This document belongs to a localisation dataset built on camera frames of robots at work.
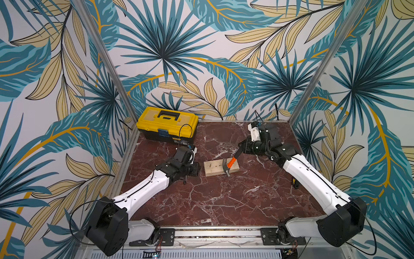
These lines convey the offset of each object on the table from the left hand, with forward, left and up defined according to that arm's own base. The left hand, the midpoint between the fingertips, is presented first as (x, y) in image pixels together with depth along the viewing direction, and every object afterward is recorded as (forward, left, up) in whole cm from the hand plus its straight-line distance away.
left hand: (197, 169), depth 83 cm
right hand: (+8, -21, +12) cm, 25 cm away
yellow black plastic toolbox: (+26, +19, +5) cm, 32 cm away
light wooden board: (+5, -10, -8) cm, 14 cm away
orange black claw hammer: (+1, -15, 0) cm, 15 cm away
